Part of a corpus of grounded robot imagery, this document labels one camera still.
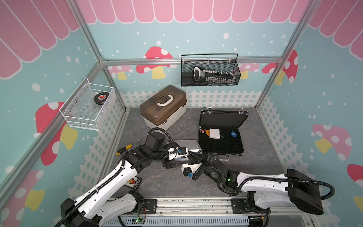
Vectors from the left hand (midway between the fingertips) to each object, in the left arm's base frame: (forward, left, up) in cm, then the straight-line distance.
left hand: (179, 155), depth 72 cm
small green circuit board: (-26, +22, -20) cm, 40 cm away
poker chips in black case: (+27, -18, -16) cm, 37 cm away
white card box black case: (+25, -23, -16) cm, 38 cm away
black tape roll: (+28, +46, +14) cm, 55 cm away
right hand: (+3, -5, 0) cm, 6 cm away
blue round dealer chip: (+26, -37, -17) cm, 48 cm away
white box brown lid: (+34, +12, -1) cm, 36 cm away
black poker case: (+27, -30, -4) cm, 40 cm away
